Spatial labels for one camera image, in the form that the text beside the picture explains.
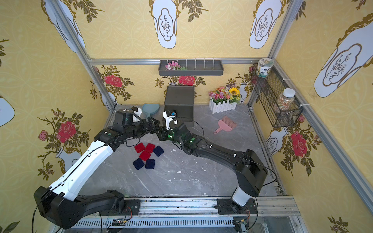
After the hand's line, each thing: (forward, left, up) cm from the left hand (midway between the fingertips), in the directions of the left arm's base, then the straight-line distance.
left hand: (150, 124), depth 77 cm
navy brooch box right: (-3, -1, -25) cm, 25 cm away
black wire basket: (+29, -76, -3) cm, 81 cm away
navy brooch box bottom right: (-11, +4, -26) cm, 29 cm away
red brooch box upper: (-1, +5, -24) cm, 25 cm away
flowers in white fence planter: (+30, -47, -11) cm, 57 cm away
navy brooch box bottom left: (-12, +10, -24) cm, 29 cm away
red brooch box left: (-1, +12, -24) cm, 27 cm away
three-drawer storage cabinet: (+24, -16, -4) cm, 29 cm away
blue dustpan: (+36, +10, -27) cm, 46 cm away
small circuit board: (-40, +16, -29) cm, 52 cm away
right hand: (0, -5, 0) cm, 5 cm away
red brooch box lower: (-6, +8, -26) cm, 28 cm away
